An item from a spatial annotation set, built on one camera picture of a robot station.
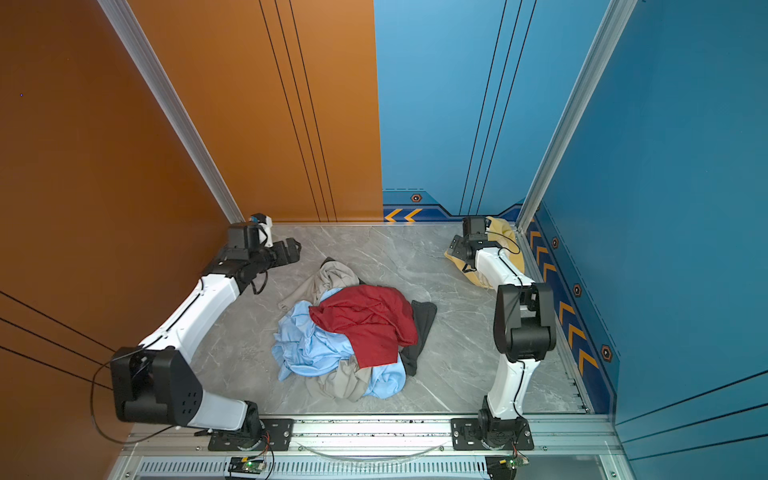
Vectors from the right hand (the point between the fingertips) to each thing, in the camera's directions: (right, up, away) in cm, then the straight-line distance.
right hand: (464, 250), depth 99 cm
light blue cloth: (-47, -26, -22) cm, 58 cm away
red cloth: (-28, -20, -16) cm, 38 cm away
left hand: (-55, +2, -13) cm, 56 cm away
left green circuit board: (-59, -52, -28) cm, 84 cm away
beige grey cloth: (-35, -33, -24) cm, 54 cm away
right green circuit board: (+2, -51, -29) cm, 59 cm away
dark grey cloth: (-14, -20, -7) cm, 25 cm away
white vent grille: (-26, -51, -29) cm, 65 cm away
